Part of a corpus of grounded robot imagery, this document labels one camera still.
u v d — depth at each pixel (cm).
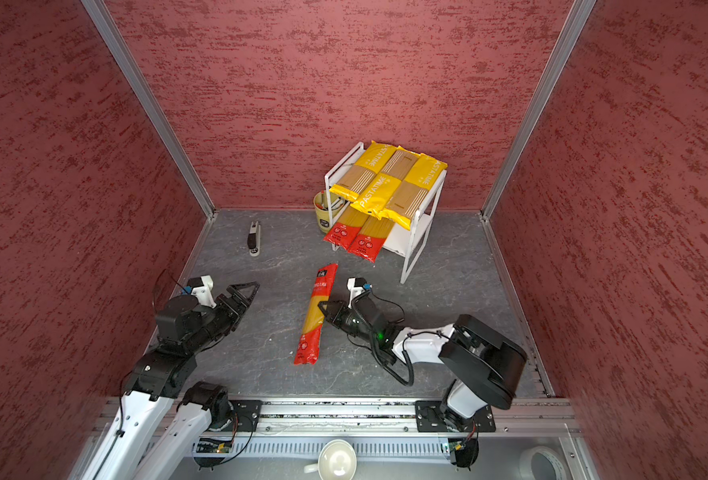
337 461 68
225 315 63
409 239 94
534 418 76
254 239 106
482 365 44
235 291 64
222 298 63
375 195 76
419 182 80
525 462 69
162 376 49
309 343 74
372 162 85
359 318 61
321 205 109
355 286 78
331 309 79
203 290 66
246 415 74
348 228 92
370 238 89
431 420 73
